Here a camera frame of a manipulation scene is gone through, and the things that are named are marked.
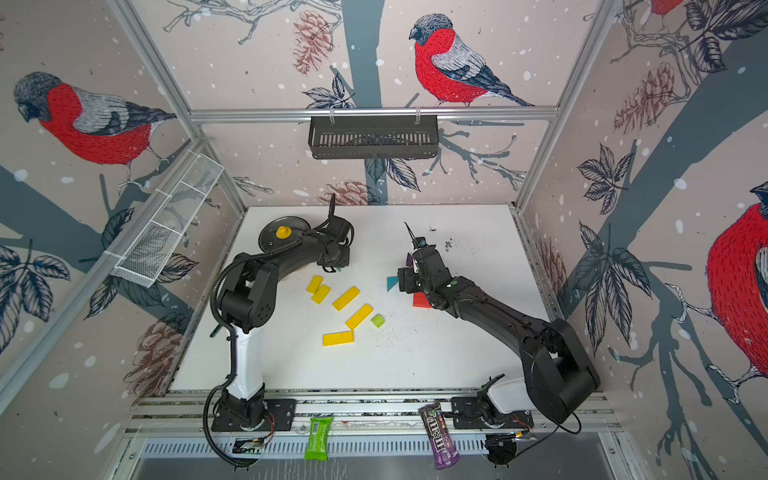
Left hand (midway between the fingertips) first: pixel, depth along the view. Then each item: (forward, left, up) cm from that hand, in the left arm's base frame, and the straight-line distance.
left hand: (344, 253), depth 102 cm
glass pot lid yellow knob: (+1, +19, +10) cm, 21 cm away
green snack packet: (-53, +1, -2) cm, 53 cm away
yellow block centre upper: (-15, -2, -4) cm, 16 cm away
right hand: (-11, -22, +8) cm, 26 cm away
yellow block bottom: (-28, 0, -3) cm, 28 cm away
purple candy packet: (-55, -29, -2) cm, 63 cm away
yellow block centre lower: (-22, -6, -3) cm, 23 cm away
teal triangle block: (-8, -16, -4) cm, 19 cm away
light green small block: (-23, -12, -4) cm, 26 cm away
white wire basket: (-15, +50, +19) cm, 56 cm away
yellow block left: (-13, +7, -4) cm, 15 cm away
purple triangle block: (-1, -23, -3) cm, 23 cm away
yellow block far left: (-9, +9, -4) cm, 14 cm away
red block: (-16, -26, -3) cm, 31 cm away
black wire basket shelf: (+35, -10, +24) cm, 43 cm away
